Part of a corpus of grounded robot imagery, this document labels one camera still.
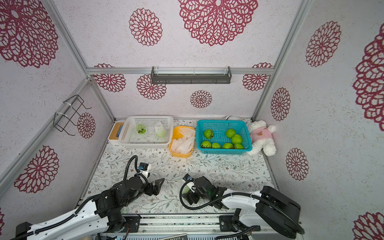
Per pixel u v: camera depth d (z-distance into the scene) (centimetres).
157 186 67
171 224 75
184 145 97
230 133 106
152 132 112
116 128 108
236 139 100
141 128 106
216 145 97
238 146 97
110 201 55
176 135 108
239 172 92
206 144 97
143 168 64
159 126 100
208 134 103
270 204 42
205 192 64
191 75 95
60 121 72
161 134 103
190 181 72
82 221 49
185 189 70
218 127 119
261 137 98
